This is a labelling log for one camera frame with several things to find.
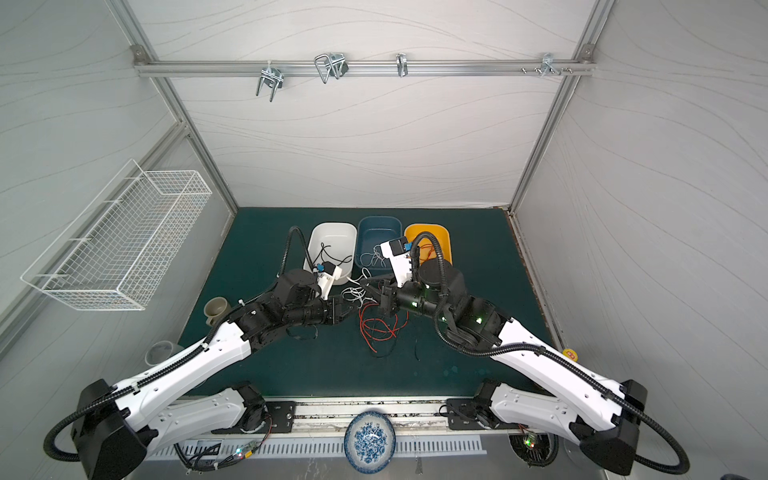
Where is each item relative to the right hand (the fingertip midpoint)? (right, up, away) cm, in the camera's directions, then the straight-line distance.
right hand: (366, 274), depth 62 cm
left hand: (-2, -9, +12) cm, 15 cm away
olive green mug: (-49, -15, +28) cm, 59 cm away
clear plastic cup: (-44, -17, +1) cm, 47 cm away
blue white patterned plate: (0, -41, +9) cm, 42 cm away
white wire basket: (-58, +4, +6) cm, 59 cm away
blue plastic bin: (-2, +9, +48) cm, 49 cm away
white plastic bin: (-15, +6, +45) cm, 47 cm away
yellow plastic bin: (+23, +10, +46) cm, 53 cm away
